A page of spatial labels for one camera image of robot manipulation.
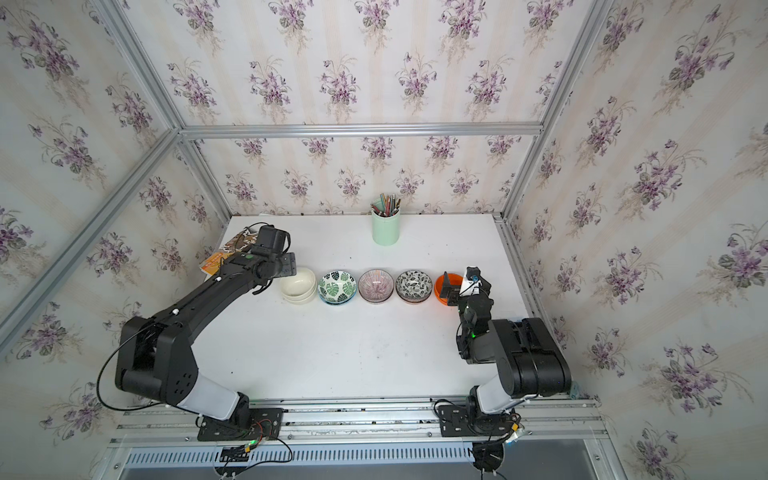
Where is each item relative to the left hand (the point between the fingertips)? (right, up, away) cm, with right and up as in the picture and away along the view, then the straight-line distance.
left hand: (285, 265), depth 89 cm
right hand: (+55, -3, 0) cm, 55 cm away
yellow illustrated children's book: (-23, +7, +21) cm, 33 cm away
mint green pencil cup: (+31, +12, +21) cm, 39 cm away
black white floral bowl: (+40, -7, +7) cm, 41 cm away
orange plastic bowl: (+52, -4, +2) cm, 52 cm away
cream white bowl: (+4, -8, +4) cm, 9 cm away
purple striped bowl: (+27, -7, +7) cm, 29 cm away
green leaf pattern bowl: (+14, -8, +7) cm, 18 cm away
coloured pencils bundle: (+31, +20, +16) cm, 40 cm away
